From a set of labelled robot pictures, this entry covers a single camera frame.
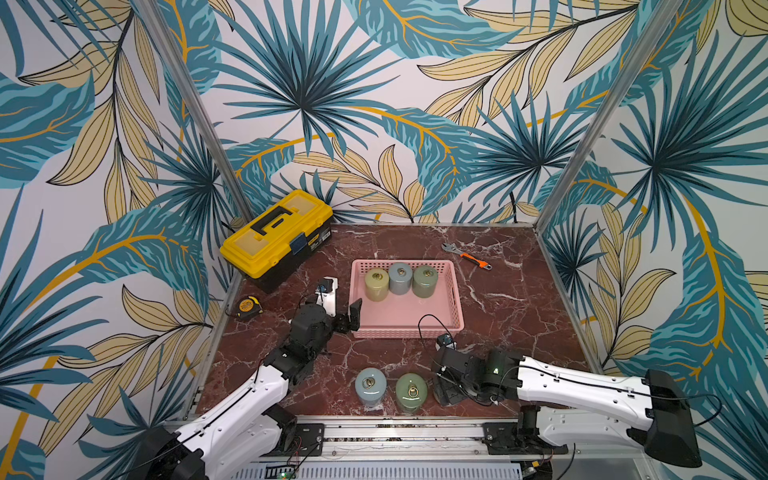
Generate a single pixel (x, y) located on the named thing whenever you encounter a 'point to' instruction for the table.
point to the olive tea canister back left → (376, 284)
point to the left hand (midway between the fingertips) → (345, 301)
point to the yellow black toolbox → (270, 245)
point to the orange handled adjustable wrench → (453, 247)
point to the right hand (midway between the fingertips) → (445, 385)
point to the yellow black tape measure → (249, 307)
